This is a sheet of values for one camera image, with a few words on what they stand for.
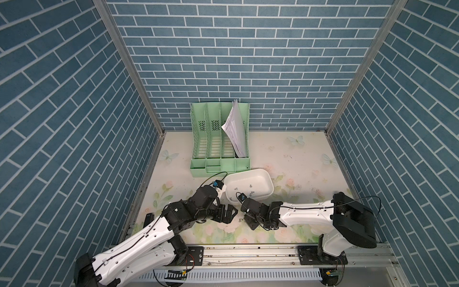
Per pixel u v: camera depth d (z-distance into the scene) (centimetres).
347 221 42
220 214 63
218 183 67
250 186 94
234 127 89
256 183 96
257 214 63
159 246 60
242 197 75
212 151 110
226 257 75
